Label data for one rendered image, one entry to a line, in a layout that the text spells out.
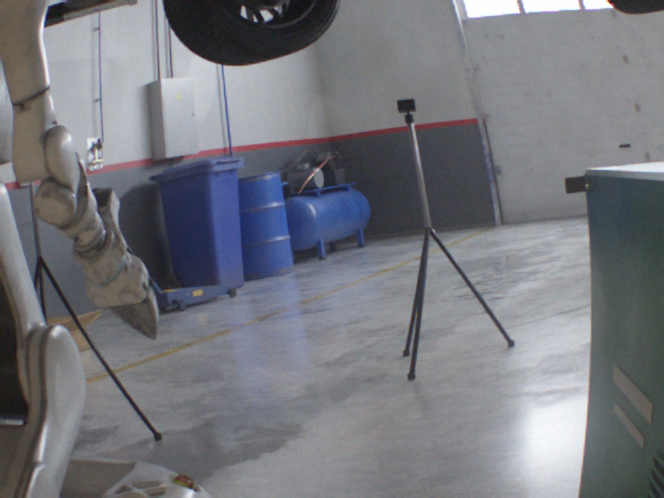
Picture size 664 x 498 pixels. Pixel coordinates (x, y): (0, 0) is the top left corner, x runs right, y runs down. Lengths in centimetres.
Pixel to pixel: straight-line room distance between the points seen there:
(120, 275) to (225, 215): 672
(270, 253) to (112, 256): 744
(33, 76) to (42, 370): 46
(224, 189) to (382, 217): 359
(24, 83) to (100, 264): 33
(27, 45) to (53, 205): 23
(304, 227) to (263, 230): 84
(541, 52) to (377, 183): 271
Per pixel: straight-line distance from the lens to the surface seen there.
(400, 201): 1117
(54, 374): 134
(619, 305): 93
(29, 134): 111
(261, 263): 868
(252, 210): 865
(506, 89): 1076
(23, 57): 109
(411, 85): 1106
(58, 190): 114
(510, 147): 1076
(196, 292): 729
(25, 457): 125
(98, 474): 161
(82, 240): 123
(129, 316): 141
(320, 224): 951
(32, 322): 140
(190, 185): 790
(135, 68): 834
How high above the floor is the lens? 77
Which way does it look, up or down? 5 degrees down
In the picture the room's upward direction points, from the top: 9 degrees counter-clockwise
